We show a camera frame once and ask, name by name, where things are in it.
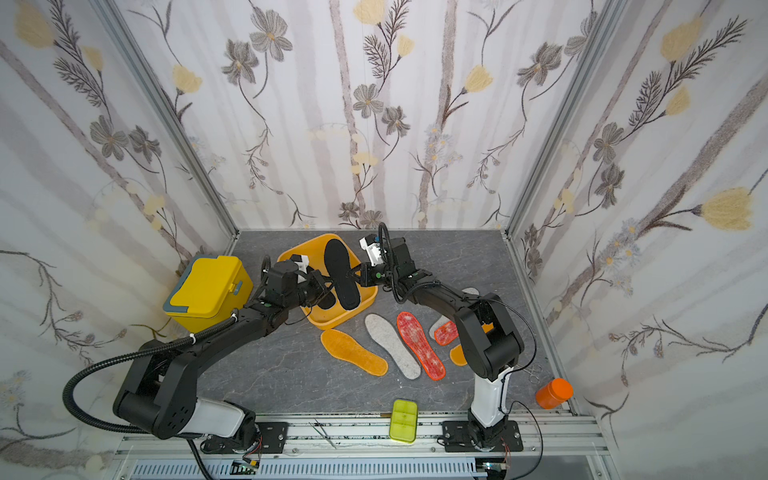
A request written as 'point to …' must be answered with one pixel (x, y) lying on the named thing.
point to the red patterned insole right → (446, 333)
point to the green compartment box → (403, 421)
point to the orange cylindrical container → (556, 392)
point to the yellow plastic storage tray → (314, 254)
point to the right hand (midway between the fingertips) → (350, 269)
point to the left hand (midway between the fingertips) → (342, 276)
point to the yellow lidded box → (210, 292)
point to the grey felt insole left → (383, 335)
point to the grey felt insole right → (443, 318)
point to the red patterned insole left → (415, 336)
